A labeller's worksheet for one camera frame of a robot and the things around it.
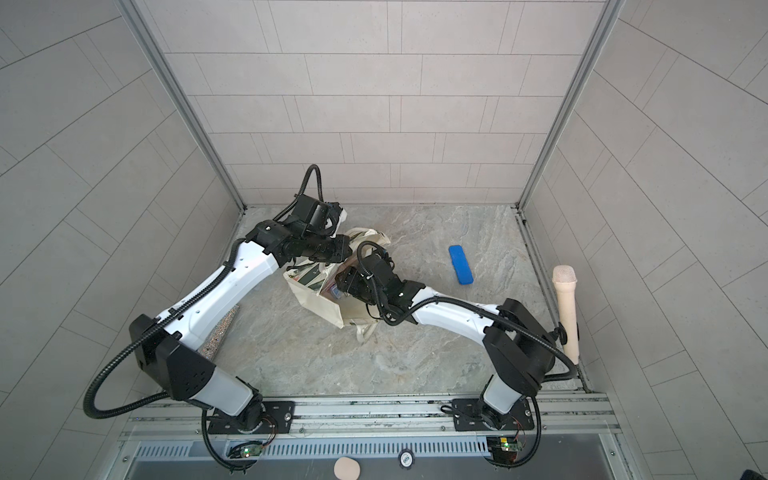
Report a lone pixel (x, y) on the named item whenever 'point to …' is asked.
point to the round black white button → (406, 458)
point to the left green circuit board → (246, 449)
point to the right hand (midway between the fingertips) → (340, 284)
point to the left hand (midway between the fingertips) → (360, 250)
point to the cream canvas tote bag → (318, 281)
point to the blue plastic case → (460, 263)
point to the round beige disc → (346, 468)
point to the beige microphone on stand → (565, 277)
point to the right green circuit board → (504, 449)
